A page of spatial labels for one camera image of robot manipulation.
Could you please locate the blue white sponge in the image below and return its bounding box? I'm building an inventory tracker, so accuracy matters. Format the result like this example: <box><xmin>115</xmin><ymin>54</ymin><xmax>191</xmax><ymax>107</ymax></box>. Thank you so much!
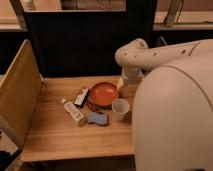
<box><xmin>88</xmin><ymin>112</ymin><xmax>108</xmax><ymax>126</ymax></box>

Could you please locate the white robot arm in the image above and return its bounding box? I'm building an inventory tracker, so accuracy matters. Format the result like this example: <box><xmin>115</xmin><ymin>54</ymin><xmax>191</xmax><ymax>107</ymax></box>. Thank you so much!
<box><xmin>115</xmin><ymin>38</ymin><xmax>213</xmax><ymax>171</ymax></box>

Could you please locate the orange ceramic bowl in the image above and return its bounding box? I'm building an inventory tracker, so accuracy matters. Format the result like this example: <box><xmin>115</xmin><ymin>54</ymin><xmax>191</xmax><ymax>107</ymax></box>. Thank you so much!
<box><xmin>89</xmin><ymin>82</ymin><xmax>119</xmax><ymax>107</ymax></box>

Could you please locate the red brown snack wrapper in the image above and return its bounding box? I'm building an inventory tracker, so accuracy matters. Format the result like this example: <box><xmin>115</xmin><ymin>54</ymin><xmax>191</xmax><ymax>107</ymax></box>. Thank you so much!
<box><xmin>86</xmin><ymin>101</ymin><xmax>102</xmax><ymax>114</ymax></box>

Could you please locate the white plastic bottle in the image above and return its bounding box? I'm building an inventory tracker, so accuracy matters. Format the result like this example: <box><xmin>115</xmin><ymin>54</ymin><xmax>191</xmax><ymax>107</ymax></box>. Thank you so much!
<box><xmin>61</xmin><ymin>98</ymin><xmax>86</xmax><ymax>126</ymax></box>

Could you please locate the black back panel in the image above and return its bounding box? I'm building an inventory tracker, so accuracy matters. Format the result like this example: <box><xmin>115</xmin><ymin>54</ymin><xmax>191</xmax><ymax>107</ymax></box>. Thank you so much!
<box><xmin>24</xmin><ymin>0</ymin><xmax>157</xmax><ymax>77</ymax></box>

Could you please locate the wooden side panel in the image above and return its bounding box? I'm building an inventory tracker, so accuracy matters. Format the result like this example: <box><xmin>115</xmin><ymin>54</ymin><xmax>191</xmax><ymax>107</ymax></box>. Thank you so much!
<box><xmin>0</xmin><ymin>40</ymin><xmax>42</xmax><ymax>147</ymax></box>

